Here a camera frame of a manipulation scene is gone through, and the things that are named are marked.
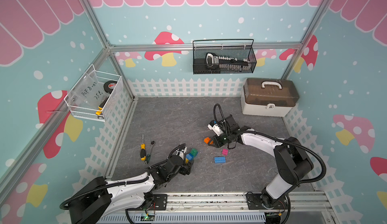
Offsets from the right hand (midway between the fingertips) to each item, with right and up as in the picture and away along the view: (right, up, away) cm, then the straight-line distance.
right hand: (210, 142), depth 88 cm
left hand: (-14, -11, -3) cm, 18 cm away
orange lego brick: (-2, +2, 0) cm, 3 cm away
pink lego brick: (+9, -6, +2) cm, 11 cm away
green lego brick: (-10, -5, -2) cm, 11 cm away
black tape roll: (-54, +32, -9) cm, 64 cm away
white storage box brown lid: (+35, +27, +3) cm, 45 cm away
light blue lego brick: (-12, -7, -3) cm, 15 cm away
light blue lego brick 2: (+5, -10, -1) cm, 11 cm away
